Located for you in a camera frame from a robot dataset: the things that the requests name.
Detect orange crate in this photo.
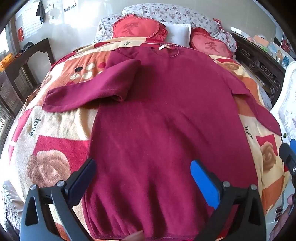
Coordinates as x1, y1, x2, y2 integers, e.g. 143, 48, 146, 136
0, 53, 13, 70

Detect floral bed sheet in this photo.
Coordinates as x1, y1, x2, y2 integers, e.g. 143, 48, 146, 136
258, 85, 273, 111

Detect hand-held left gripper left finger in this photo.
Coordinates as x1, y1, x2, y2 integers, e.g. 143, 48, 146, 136
20, 158, 97, 241

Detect white carved chair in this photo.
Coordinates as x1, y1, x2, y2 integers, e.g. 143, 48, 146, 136
269, 61, 296, 144

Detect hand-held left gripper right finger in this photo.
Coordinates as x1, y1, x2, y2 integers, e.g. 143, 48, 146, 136
190, 159, 267, 241

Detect dark wooden side table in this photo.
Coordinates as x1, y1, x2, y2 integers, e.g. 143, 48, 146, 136
0, 38, 56, 116

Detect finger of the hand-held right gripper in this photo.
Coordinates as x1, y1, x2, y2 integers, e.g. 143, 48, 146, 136
279, 138, 296, 183

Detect maroon knit sweater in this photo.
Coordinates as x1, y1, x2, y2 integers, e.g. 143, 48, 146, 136
42, 45, 282, 239

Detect red heart-shaped ruffled pillow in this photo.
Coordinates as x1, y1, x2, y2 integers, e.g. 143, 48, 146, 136
190, 27, 233, 59
112, 13, 169, 42

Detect floral patterned pillows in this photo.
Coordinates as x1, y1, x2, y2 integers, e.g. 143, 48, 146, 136
94, 2, 237, 54

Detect white pillow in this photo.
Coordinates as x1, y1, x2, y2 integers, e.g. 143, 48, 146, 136
162, 22, 192, 47

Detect patchwork rose print blanket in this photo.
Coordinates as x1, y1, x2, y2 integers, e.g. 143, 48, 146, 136
8, 38, 292, 241

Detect dark hanging cloth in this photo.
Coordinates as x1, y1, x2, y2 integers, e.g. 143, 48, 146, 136
36, 0, 46, 24

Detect pile of assorted boxes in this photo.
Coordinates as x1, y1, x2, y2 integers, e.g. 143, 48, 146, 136
253, 32, 296, 68

